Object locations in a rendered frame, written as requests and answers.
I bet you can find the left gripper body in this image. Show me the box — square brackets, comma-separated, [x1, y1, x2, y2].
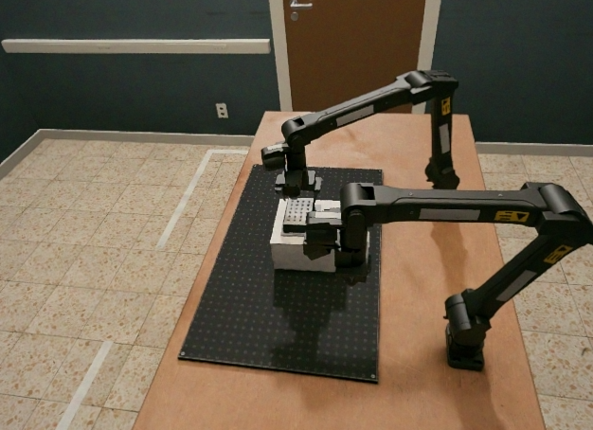
[335, 242, 368, 283]

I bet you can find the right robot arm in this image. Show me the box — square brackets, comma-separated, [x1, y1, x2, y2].
[261, 70, 460, 200]

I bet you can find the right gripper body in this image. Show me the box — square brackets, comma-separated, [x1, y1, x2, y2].
[276, 164, 321, 191]

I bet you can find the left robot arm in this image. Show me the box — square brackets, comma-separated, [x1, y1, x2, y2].
[303, 182, 593, 369]

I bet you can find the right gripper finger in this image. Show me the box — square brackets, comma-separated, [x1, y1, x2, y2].
[314, 177, 322, 202]
[275, 186, 286, 202]

